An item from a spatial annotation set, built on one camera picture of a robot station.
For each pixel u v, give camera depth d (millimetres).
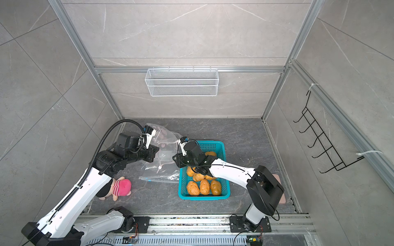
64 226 369
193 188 805
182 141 732
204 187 803
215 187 802
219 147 938
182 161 714
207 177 848
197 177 822
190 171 860
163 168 724
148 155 612
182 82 1001
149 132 610
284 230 720
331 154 644
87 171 435
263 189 437
